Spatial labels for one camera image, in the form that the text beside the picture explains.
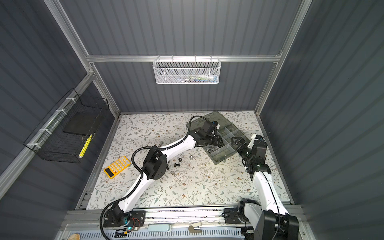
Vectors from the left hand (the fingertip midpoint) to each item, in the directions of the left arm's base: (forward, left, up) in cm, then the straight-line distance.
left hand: (221, 140), depth 95 cm
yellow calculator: (-11, +65, -7) cm, 67 cm away
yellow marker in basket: (-13, +69, +19) cm, 73 cm away
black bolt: (-12, +29, -8) cm, 32 cm away
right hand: (-9, -6, +9) cm, 14 cm away
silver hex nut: (-6, +20, -8) cm, 23 cm away
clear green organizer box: (+12, -5, -4) cm, 14 cm away
